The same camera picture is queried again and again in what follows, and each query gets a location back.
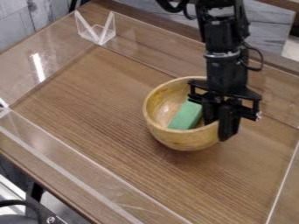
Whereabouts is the clear acrylic corner bracket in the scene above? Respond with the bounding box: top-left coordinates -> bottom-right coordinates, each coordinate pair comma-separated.
75,10 -> 117,46

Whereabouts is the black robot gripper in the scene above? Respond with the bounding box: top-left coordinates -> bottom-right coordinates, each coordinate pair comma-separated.
189,51 -> 262,142

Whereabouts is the brown wooden bowl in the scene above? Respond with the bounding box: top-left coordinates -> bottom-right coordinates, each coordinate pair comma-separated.
143,76 -> 221,151

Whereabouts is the green rectangular block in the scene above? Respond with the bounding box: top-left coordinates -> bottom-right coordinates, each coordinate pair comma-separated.
169,101 -> 202,130

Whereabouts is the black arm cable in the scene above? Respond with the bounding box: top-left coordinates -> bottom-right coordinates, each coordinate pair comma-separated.
239,42 -> 266,72

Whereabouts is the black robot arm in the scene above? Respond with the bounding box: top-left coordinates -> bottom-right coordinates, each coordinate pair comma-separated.
186,0 -> 264,141

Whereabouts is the black cable under table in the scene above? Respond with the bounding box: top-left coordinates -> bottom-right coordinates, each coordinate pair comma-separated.
0,199 -> 45,224

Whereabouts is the black metal table leg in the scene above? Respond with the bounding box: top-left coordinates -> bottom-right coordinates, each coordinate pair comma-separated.
27,182 -> 45,202

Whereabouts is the clear acrylic tray wall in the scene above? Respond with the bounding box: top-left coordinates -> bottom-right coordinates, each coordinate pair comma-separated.
0,105 -> 193,224

